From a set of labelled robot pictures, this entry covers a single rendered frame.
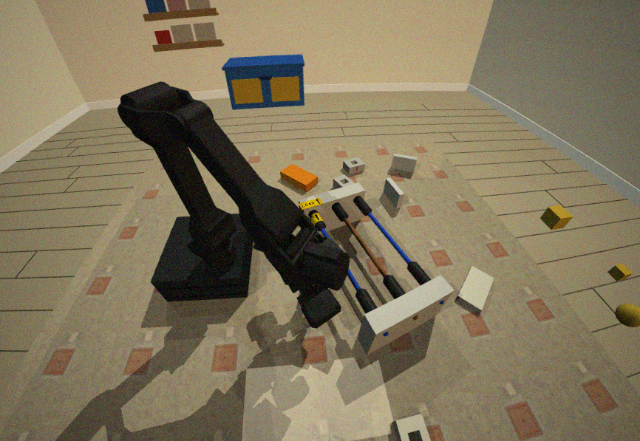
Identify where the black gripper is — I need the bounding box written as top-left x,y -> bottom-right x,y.
280,274 -> 341,328

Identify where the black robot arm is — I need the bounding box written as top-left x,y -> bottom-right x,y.
118,81 -> 350,291

